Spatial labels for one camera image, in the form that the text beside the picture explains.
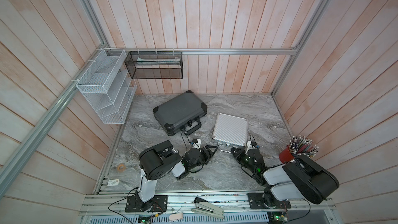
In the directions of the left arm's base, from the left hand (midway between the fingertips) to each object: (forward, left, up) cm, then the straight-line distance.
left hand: (217, 152), depth 87 cm
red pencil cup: (+1, -42, -6) cm, 43 cm away
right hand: (+4, -9, -2) cm, 10 cm away
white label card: (-16, +56, -2) cm, 58 cm away
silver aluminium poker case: (+13, -9, +2) cm, 16 cm away
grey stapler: (-26, +8, -2) cm, 28 cm away
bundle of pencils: (-1, -41, +12) cm, 43 cm away
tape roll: (-8, +54, -3) cm, 54 cm away
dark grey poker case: (+24, +22, +5) cm, 33 cm away
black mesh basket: (+54, +41, +22) cm, 71 cm away
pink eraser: (-30, +21, -1) cm, 37 cm away
